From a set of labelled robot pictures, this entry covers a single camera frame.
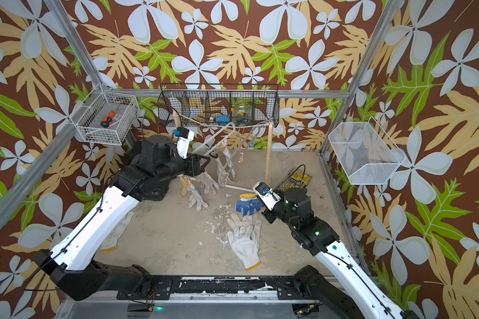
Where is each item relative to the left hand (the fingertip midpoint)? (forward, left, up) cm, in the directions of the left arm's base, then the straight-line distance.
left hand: (206, 156), depth 67 cm
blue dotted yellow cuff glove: (+2, +9, -31) cm, 33 cm away
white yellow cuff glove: (+18, -6, -22) cm, 29 cm away
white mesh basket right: (+11, -65, -10) cm, 67 cm away
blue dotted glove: (-9, -15, -18) cm, 24 cm away
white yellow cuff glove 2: (-16, -14, -34) cm, 40 cm away
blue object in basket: (+32, -3, -9) cm, 34 cm away
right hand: (-8, -18, -11) cm, 23 cm away
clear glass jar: (+34, -13, -10) cm, 38 cm away
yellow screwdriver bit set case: (+16, -41, -35) cm, 56 cm away
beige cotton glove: (+11, +5, -32) cm, 34 cm away
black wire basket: (+40, -1, -6) cm, 41 cm away
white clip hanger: (+19, -3, -6) cm, 20 cm away
